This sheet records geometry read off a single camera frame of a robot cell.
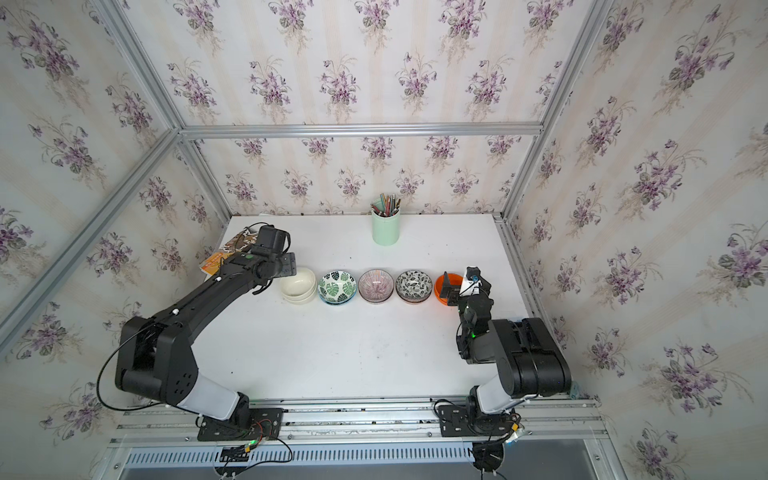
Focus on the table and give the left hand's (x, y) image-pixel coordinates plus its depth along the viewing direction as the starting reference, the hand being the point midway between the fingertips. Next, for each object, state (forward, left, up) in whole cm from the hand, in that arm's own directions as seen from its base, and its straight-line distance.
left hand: (285, 265), depth 89 cm
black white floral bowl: (-2, -40, -9) cm, 41 cm away
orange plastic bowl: (-3, -52, -3) cm, 52 cm away
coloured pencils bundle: (+25, -31, +1) cm, 40 cm away
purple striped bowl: (-1, -27, -9) cm, 29 cm away
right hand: (-2, -55, -1) cm, 55 cm away
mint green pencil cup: (+22, -31, -8) cm, 39 cm away
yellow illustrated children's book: (+19, +23, -12) cm, 33 cm away
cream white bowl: (-3, -4, -8) cm, 9 cm away
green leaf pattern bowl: (-2, -15, -10) cm, 18 cm away
